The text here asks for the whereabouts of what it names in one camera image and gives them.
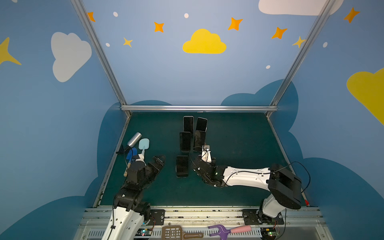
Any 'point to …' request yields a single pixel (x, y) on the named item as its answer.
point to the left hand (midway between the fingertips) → (165, 161)
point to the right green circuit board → (268, 233)
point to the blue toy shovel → (131, 152)
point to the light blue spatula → (144, 144)
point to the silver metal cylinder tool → (123, 149)
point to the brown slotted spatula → (175, 232)
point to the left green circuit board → (144, 232)
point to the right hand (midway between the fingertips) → (202, 156)
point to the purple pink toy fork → (224, 231)
